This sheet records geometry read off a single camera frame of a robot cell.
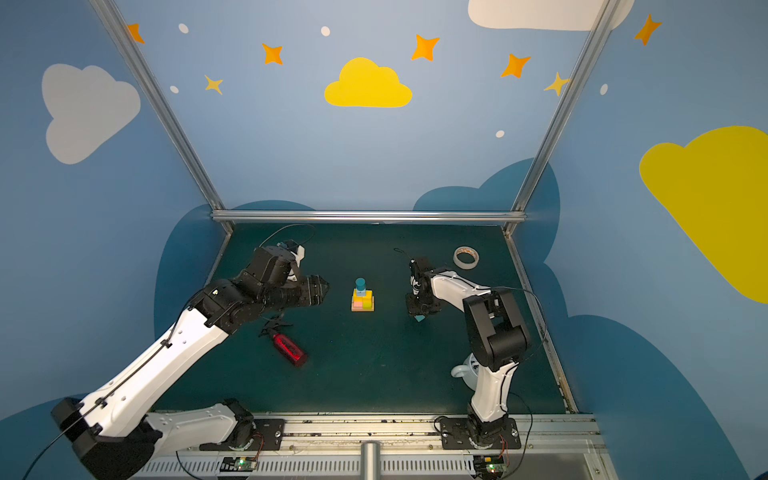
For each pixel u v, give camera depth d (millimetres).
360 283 911
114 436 383
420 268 803
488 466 715
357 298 955
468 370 785
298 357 840
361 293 931
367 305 962
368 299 958
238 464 705
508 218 1188
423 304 805
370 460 687
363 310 972
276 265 517
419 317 952
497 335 507
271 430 751
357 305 957
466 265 1085
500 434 685
